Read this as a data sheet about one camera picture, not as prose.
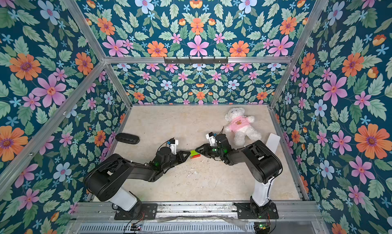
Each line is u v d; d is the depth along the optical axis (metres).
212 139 0.88
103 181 0.46
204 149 0.84
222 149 0.75
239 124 0.98
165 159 0.71
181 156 0.80
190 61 0.91
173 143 0.84
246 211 0.73
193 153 0.90
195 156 0.90
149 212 0.73
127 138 0.96
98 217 0.74
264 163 0.51
